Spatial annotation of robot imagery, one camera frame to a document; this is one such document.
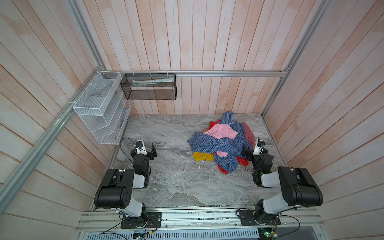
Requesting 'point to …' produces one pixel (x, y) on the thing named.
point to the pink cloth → (220, 131)
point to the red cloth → (241, 160)
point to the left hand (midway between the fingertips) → (146, 146)
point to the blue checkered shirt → (235, 147)
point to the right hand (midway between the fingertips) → (252, 144)
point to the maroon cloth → (248, 134)
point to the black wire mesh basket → (149, 86)
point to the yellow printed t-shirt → (200, 156)
